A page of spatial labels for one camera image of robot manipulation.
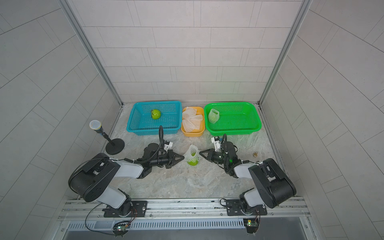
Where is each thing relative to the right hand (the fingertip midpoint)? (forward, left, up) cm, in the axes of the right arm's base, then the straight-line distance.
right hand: (200, 154), depth 83 cm
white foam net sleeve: (+29, -7, 0) cm, 30 cm away
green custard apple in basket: (+31, +29, +2) cm, 43 cm away
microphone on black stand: (+11, +53, -4) cm, 54 cm away
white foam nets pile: (+26, +5, -2) cm, 27 cm away
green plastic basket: (+28, -30, -5) cm, 42 cm away
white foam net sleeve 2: (-2, +7, +3) cm, 8 cm away
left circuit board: (-31, +37, -2) cm, 48 cm away
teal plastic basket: (+34, +38, -4) cm, 51 cm away
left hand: (-2, +9, 0) cm, 9 cm away
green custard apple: (+27, -10, +1) cm, 29 cm away
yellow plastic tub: (+16, +1, -2) cm, 16 cm away
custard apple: (-4, +4, -2) cm, 6 cm away
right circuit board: (-33, -21, -8) cm, 40 cm away
